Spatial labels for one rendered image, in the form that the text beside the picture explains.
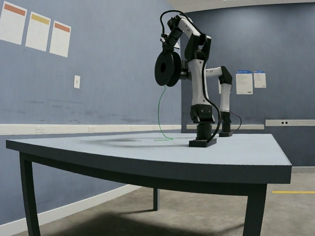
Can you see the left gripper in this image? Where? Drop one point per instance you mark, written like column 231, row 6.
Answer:
column 169, row 43

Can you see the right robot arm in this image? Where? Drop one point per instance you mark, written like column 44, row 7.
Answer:
column 225, row 80

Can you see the black cable reel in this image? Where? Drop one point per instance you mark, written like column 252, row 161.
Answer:
column 168, row 69

